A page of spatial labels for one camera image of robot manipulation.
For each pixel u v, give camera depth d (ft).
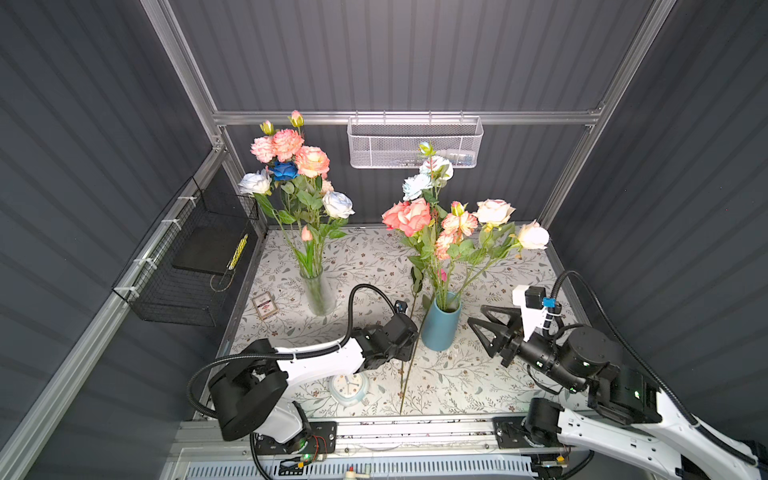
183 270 2.35
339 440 2.46
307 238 2.59
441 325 2.51
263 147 2.22
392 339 2.13
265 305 3.16
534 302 1.60
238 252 2.48
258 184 2.19
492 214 2.06
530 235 1.99
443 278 3.35
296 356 1.52
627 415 1.41
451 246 2.15
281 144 2.10
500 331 1.65
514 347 1.60
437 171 2.20
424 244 2.01
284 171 2.26
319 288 2.85
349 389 2.59
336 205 2.26
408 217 1.95
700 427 1.41
